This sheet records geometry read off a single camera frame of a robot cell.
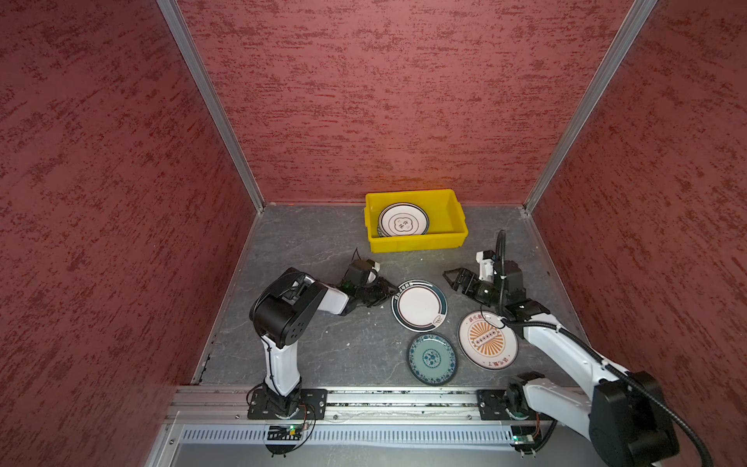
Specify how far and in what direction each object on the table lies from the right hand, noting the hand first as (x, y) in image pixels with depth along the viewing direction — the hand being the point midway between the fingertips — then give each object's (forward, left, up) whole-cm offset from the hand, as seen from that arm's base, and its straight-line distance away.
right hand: (450, 283), depth 85 cm
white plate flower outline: (+32, +12, -6) cm, 35 cm away
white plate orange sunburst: (-13, -11, -12) cm, 21 cm away
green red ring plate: (-2, +9, -11) cm, 14 cm away
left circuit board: (-35, +45, -10) cm, 58 cm away
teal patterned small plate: (-18, +7, -11) cm, 22 cm away
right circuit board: (-36, -14, -12) cm, 41 cm away
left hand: (+1, +15, -10) cm, 18 cm away
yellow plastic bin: (+34, -7, -12) cm, 37 cm away
